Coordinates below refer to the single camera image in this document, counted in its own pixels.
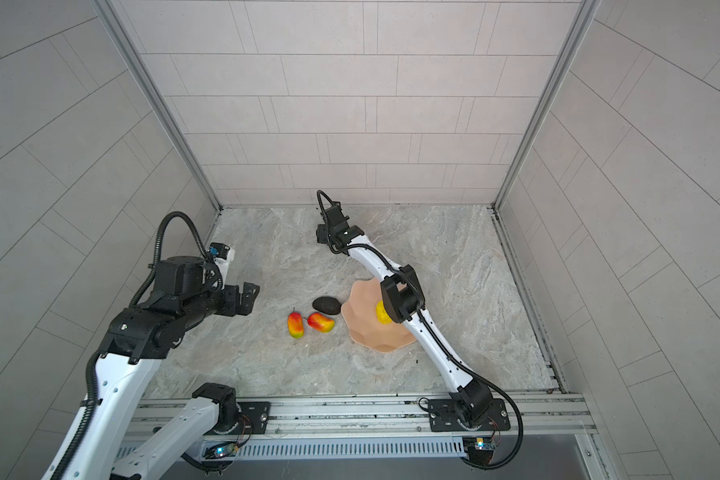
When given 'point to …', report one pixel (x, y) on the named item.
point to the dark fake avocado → (327, 305)
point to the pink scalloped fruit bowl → (366, 328)
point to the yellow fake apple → (381, 313)
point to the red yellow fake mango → (320, 322)
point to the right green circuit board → (480, 449)
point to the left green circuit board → (225, 451)
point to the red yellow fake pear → (295, 324)
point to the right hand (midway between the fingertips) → (325, 230)
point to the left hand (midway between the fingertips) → (249, 282)
